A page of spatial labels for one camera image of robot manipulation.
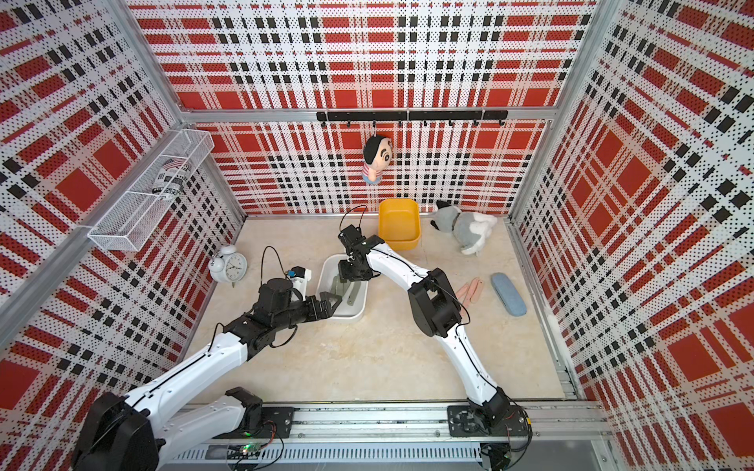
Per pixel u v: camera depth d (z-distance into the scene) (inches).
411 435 29.0
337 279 38.8
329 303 29.3
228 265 37.3
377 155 35.7
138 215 35.7
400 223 46.6
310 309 28.3
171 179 29.0
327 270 39.4
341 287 38.6
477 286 39.1
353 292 39.0
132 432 15.1
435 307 23.4
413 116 35.0
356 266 29.4
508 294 37.8
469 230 41.0
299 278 29.2
